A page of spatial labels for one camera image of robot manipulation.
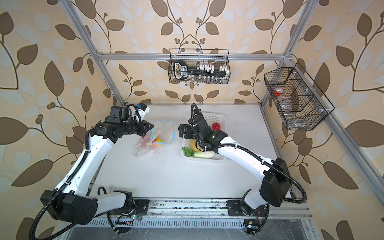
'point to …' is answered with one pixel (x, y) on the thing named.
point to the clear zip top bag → (161, 132)
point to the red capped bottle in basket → (278, 92)
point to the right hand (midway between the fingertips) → (187, 129)
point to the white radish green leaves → (189, 152)
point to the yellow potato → (193, 145)
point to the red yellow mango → (157, 140)
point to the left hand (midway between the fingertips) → (152, 124)
